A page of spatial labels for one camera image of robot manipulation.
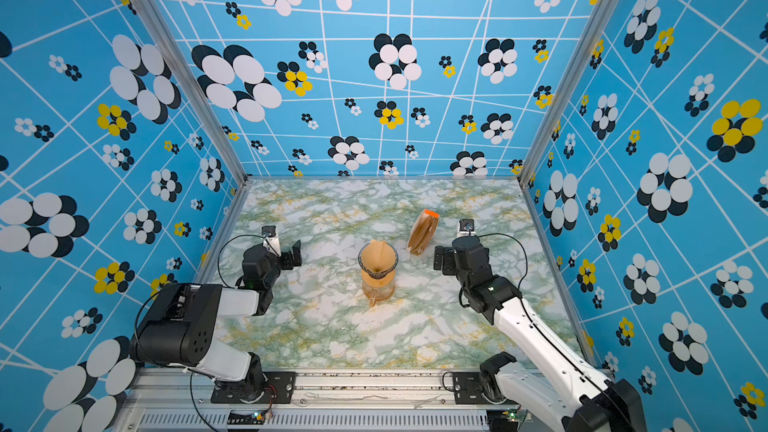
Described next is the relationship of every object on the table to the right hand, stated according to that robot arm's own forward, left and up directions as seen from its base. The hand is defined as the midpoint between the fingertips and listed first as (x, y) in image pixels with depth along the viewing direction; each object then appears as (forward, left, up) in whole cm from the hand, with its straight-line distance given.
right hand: (457, 248), depth 82 cm
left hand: (+7, +52, -7) cm, 53 cm away
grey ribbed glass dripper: (-5, +23, -5) cm, 25 cm away
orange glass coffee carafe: (-5, +23, -15) cm, 28 cm away
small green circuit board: (-38, +54, -17) cm, 68 cm away
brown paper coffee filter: (-1, +22, -3) cm, 22 cm away
